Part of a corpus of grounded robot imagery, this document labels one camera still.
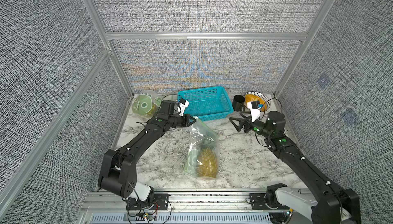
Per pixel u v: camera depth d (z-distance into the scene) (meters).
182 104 0.76
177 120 0.73
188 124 0.74
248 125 0.67
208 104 1.14
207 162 0.75
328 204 0.38
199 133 0.79
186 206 0.73
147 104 1.00
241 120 0.66
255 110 0.65
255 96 1.16
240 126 0.68
